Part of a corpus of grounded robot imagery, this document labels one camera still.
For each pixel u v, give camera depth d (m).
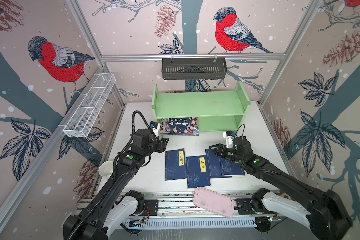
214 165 0.87
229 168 0.84
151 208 0.73
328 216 0.38
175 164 0.88
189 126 0.88
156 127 0.68
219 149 0.72
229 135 0.74
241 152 0.61
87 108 0.77
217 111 0.82
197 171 0.86
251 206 0.72
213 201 0.73
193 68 1.04
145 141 0.60
